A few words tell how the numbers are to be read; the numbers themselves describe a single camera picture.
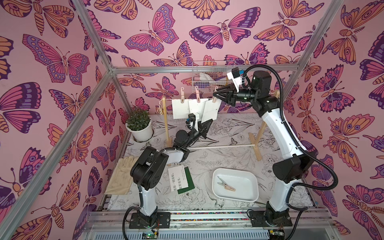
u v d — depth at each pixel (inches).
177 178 34.5
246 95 23.9
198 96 25.6
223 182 33.5
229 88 24.4
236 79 22.9
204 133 28.8
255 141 40.2
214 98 26.3
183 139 26.6
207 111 28.4
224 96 25.9
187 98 26.5
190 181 34.4
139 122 37.2
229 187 32.3
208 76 35.3
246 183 33.1
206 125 30.6
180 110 28.0
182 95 25.4
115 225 28.7
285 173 19.7
